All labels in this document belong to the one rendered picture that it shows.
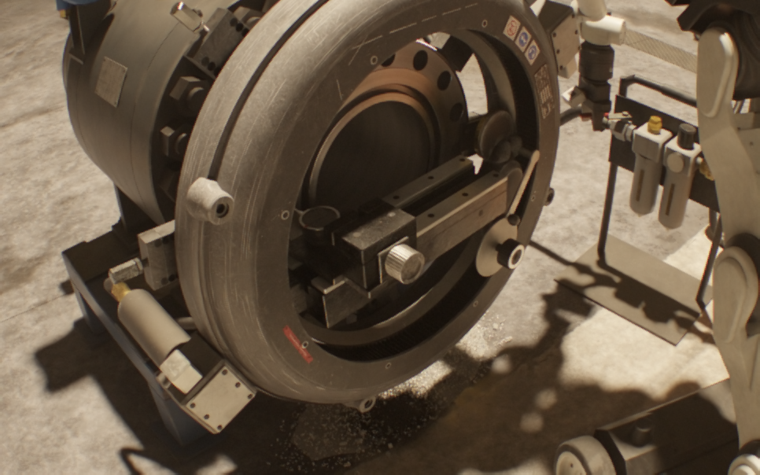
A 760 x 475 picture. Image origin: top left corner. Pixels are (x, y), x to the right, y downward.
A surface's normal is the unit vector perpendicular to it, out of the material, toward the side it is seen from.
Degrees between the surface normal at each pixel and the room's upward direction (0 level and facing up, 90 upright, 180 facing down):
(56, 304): 0
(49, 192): 0
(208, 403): 90
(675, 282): 0
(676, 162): 90
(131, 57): 50
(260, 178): 82
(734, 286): 90
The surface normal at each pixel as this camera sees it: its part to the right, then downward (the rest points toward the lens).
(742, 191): -0.97, 0.15
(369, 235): -0.05, -0.82
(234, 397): 0.69, 0.38
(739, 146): -0.80, 0.55
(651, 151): -0.73, 0.39
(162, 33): -0.47, -0.41
